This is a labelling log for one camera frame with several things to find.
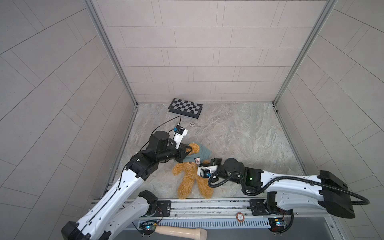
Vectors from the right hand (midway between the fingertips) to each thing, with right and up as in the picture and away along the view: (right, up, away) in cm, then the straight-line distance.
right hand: (199, 166), depth 69 cm
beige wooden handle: (0, -26, -7) cm, 27 cm away
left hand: (-2, +9, -2) cm, 9 cm away
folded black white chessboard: (-10, +29, +40) cm, 50 cm away
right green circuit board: (+36, -27, -1) cm, 45 cm away
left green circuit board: (-23, -26, -4) cm, 35 cm away
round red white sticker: (+19, -24, 0) cm, 31 cm away
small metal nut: (-5, +17, +35) cm, 39 cm away
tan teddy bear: (-4, -4, +1) cm, 6 cm away
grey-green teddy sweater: (+2, +7, -3) cm, 8 cm away
